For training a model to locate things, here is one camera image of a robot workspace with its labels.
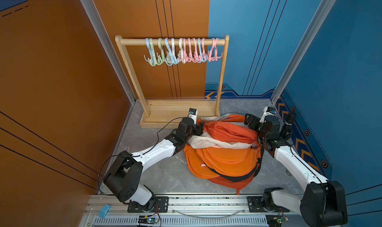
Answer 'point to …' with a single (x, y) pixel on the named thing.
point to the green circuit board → (152, 220)
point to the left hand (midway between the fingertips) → (200, 119)
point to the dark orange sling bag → (237, 185)
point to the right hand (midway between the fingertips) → (252, 116)
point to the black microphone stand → (290, 117)
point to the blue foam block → (104, 210)
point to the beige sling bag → (203, 139)
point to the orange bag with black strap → (255, 171)
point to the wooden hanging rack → (168, 114)
